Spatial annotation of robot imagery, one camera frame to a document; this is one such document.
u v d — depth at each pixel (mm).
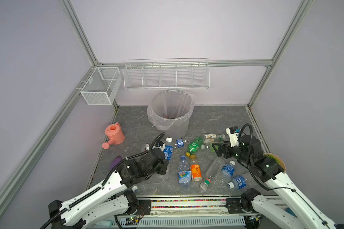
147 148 539
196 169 807
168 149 709
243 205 670
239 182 758
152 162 517
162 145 645
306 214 407
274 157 789
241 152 589
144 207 737
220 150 647
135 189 764
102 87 1081
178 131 901
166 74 999
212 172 845
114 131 913
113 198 612
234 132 630
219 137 964
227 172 807
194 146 910
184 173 795
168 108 995
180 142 935
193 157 890
